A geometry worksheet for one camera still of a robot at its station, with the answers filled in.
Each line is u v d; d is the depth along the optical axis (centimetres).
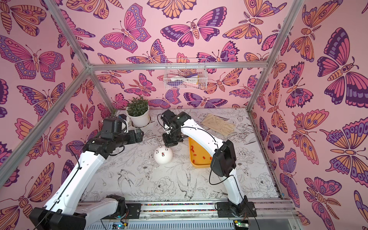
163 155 83
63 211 38
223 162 49
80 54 86
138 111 99
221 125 109
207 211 75
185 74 97
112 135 55
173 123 59
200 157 92
